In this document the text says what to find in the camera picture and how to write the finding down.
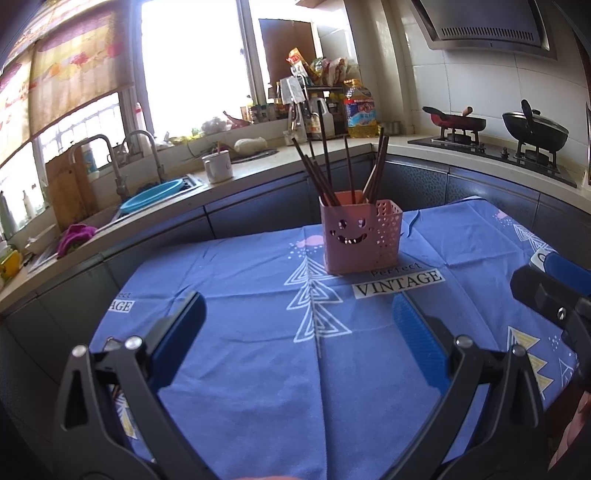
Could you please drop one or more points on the white plastic jug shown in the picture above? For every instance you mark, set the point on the white plastic jug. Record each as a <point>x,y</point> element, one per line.
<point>319,122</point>

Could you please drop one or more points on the red frying pan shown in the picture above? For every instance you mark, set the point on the red frying pan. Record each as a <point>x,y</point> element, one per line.
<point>461,122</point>

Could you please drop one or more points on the black gas stove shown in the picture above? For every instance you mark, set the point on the black gas stove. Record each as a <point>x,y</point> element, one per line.
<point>489,152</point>

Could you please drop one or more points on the dark sauce bottle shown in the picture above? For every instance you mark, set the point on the dark sauce bottle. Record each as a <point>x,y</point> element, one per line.
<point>339,117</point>

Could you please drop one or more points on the bunch of wooden chopsticks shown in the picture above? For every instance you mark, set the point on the bunch of wooden chopsticks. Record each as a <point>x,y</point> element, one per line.
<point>325,157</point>

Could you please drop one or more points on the white dish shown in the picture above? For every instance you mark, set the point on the white dish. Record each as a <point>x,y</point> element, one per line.
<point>251,145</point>

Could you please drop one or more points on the white mug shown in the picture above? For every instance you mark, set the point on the white mug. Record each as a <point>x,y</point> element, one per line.
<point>218,168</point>

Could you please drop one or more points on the grey kitchen counter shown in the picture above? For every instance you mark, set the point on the grey kitchen counter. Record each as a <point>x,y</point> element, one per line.
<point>258,212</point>

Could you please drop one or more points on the pile of snack packets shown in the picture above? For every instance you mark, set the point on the pile of snack packets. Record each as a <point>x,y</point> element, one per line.
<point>323,69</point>

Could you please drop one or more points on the pink chopstick holder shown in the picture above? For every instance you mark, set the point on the pink chopstick holder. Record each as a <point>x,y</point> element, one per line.
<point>351,240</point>

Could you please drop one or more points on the wooden cutting board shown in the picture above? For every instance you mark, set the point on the wooden cutting board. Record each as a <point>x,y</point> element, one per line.
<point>64,194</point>

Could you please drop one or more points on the blue plastic basin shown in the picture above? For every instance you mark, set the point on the blue plastic basin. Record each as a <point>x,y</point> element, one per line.
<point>150,196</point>

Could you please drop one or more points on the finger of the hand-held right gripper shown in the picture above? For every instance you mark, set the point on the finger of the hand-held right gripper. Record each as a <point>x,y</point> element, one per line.
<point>570,274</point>
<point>540,295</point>

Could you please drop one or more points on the small steel cup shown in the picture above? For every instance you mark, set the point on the small steel cup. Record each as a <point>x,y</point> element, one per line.
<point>393,128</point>

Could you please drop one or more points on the white square device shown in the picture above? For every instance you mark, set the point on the white square device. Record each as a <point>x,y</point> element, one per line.
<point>538,259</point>

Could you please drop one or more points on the pink rag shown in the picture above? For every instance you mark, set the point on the pink rag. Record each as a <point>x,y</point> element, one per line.
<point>76,240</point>

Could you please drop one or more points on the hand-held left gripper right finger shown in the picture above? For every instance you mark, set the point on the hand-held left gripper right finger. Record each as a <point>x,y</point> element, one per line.
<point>418,341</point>

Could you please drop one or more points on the steel range hood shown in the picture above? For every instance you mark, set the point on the steel range hood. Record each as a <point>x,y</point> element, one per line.
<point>489,27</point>

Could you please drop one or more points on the steel faucet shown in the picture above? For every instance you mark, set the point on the steel faucet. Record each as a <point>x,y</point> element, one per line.
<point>115,170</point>
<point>154,157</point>

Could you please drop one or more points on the brown cardboard panel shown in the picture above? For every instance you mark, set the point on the brown cardboard panel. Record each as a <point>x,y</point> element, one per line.
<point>288,50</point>

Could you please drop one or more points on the blue printed tablecloth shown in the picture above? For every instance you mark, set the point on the blue printed tablecloth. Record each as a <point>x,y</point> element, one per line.
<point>258,360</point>

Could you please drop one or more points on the person's right forearm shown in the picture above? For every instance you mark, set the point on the person's right forearm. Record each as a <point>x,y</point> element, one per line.
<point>577,429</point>

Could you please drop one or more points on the yellow cooking oil bottle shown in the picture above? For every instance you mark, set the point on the yellow cooking oil bottle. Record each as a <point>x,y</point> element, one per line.
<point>361,113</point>

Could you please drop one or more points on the printed window blind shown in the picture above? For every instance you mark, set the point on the printed window blind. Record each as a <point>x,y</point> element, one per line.
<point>16,110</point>
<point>78,74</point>

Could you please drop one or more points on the black wok with lid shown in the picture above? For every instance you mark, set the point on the black wok with lid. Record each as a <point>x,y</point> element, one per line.
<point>535,131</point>

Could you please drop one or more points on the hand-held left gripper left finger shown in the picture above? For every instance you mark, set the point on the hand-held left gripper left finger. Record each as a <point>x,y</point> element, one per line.
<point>180,344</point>

